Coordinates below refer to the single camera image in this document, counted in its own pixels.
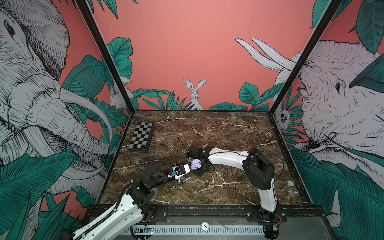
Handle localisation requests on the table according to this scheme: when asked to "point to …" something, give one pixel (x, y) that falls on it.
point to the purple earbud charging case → (196, 164)
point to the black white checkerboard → (141, 139)
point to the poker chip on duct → (205, 225)
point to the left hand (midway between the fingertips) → (194, 164)
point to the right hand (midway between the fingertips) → (196, 172)
